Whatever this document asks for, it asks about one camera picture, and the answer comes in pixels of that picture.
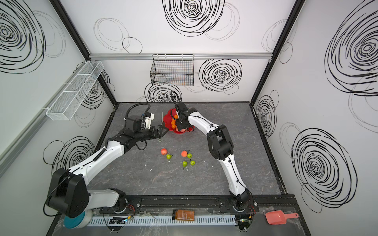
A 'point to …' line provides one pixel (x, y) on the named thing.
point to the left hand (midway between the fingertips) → (164, 130)
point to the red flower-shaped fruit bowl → (168, 119)
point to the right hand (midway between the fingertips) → (181, 125)
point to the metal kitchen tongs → (160, 140)
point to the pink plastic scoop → (278, 217)
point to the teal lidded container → (81, 221)
